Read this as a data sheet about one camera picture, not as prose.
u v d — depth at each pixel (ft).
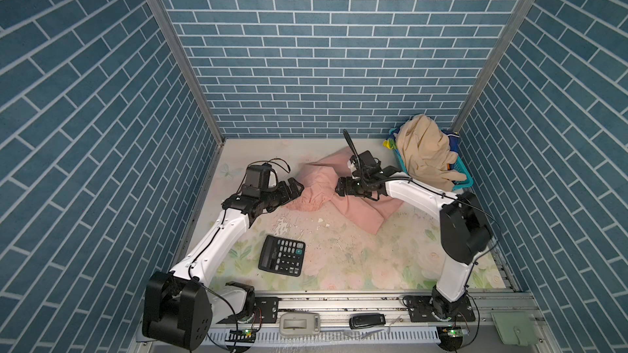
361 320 2.24
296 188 2.43
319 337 2.32
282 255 2.71
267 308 2.43
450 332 2.36
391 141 3.39
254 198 1.99
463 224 1.66
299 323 2.28
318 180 2.99
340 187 2.71
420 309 2.42
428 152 3.35
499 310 2.50
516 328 2.31
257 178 2.05
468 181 3.07
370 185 2.20
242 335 2.37
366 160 2.41
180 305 1.29
